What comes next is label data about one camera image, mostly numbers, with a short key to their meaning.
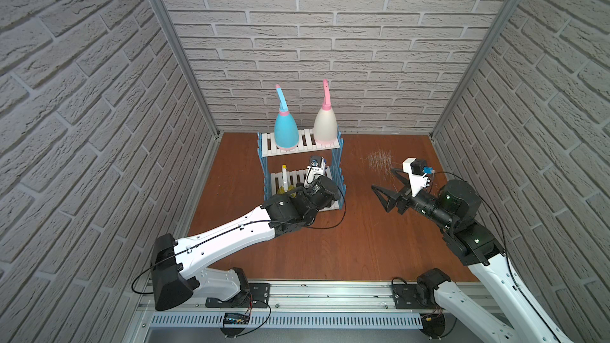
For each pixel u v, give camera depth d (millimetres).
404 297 736
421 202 555
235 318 721
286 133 723
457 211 481
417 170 525
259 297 739
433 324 698
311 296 747
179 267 390
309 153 796
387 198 568
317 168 599
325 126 736
